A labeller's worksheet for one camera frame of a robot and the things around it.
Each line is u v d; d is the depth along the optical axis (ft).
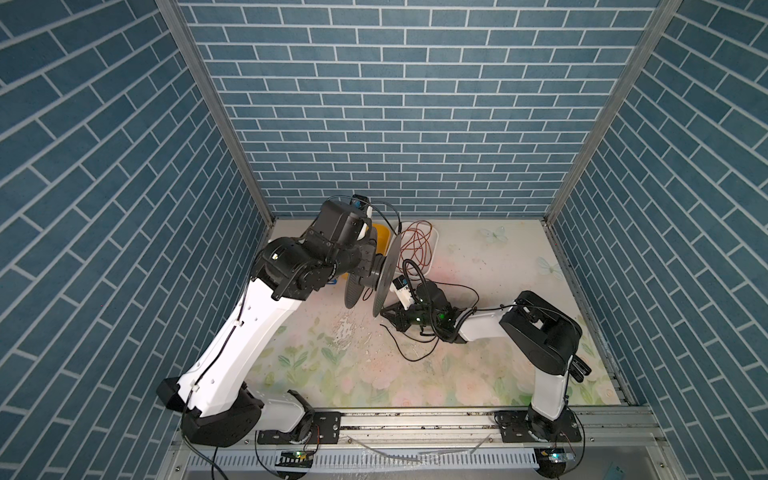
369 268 1.81
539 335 1.67
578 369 2.72
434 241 3.48
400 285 2.64
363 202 1.75
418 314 2.46
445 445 2.37
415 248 3.48
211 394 1.19
